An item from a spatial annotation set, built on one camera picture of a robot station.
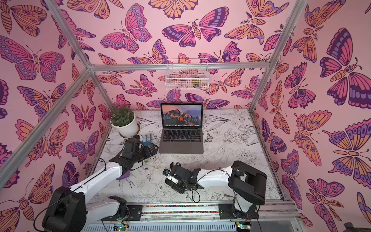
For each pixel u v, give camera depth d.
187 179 0.65
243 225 0.71
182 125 1.06
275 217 0.73
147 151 0.78
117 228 0.71
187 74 0.95
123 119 0.93
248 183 0.44
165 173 0.73
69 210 0.40
